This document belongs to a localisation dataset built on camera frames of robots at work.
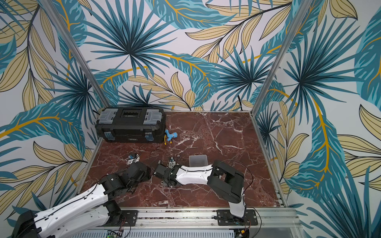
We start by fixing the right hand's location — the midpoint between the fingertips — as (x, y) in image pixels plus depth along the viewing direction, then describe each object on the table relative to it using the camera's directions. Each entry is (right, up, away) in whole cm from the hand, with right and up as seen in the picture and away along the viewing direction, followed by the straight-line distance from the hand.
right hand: (169, 179), depth 86 cm
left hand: (-11, +5, -6) cm, 14 cm away
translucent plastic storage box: (+17, +9, +6) cm, 20 cm away
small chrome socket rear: (+5, +12, +8) cm, 15 cm away
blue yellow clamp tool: (-2, +24, +15) cm, 28 cm away
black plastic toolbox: (-22, +31, +2) cm, 39 cm away
